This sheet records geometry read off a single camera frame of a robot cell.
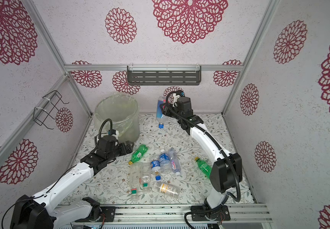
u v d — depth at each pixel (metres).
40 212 0.38
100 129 0.61
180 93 0.71
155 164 0.86
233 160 0.45
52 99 0.81
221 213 0.72
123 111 1.06
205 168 0.85
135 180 0.86
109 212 0.74
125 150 0.72
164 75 0.95
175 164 0.86
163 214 0.75
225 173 0.45
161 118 0.78
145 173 0.88
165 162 0.88
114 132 0.73
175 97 0.73
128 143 0.74
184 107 0.60
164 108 0.78
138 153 0.90
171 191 0.77
